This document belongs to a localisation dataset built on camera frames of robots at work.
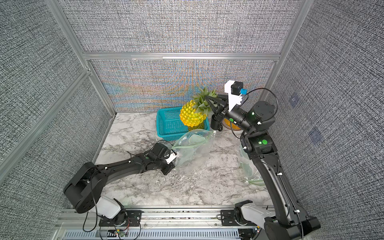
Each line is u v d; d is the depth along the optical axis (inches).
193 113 23.4
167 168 30.6
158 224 28.8
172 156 31.1
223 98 19.5
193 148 34.8
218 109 19.3
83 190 17.1
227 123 42.9
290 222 14.3
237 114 18.9
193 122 24.9
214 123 41.9
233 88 16.4
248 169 36.1
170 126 43.7
